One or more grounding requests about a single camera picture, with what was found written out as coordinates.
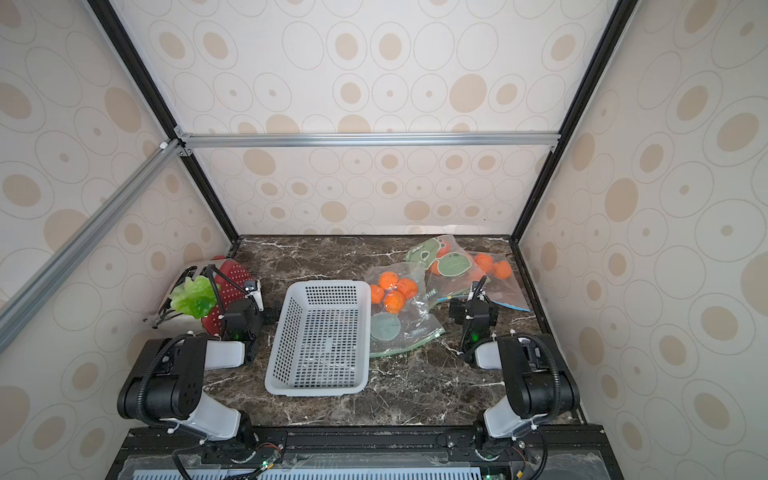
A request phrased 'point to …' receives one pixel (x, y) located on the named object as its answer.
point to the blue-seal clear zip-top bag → (507, 291)
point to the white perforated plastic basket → (322, 345)
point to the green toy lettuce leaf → (196, 298)
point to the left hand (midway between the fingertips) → (271, 293)
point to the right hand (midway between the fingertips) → (487, 299)
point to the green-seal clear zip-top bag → (449, 271)
